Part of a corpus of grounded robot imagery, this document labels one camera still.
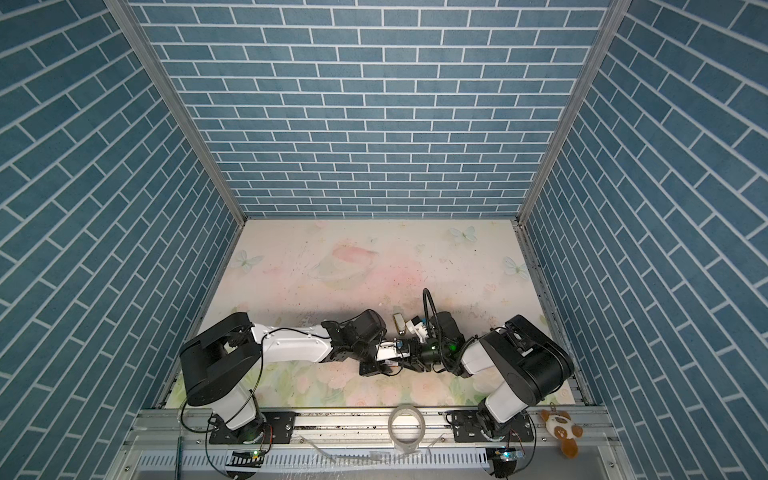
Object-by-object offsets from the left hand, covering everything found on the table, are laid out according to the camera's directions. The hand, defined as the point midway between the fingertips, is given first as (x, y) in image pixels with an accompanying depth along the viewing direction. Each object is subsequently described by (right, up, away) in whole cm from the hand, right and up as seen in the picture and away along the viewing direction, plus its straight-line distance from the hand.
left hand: (389, 361), depth 85 cm
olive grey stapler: (+3, +10, +4) cm, 11 cm away
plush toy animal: (+42, -11, -13) cm, 45 cm away
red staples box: (+1, +1, -3) cm, 3 cm away
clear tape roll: (+6, -15, -14) cm, 21 cm away
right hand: (0, +2, -3) cm, 3 cm away
